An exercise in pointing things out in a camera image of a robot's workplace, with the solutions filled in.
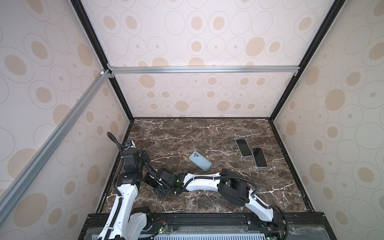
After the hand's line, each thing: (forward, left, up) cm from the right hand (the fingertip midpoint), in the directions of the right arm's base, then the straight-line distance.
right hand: (160, 184), depth 87 cm
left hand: (+12, +7, +18) cm, 23 cm away
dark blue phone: (+25, -54, -1) cm, 59 cm away
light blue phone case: (+15, -23, -1) cm, 28 cm away
